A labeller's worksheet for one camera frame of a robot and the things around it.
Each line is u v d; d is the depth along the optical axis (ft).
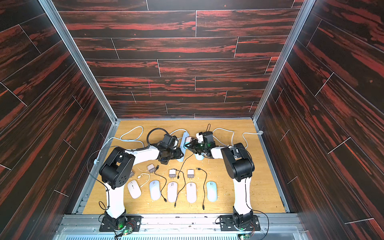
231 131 3.56
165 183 2.85
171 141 2.64
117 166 1.81
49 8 2.18
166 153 2.54
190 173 2.95
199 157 3.13
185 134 3.43
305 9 2.19
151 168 2.98
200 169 3.06
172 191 2.71
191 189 2.74
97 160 3.26
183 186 2.83
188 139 3.29
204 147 2.77
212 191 2.70
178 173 2.89
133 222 2.40
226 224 2.40
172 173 2.92
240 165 1.79
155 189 2.71
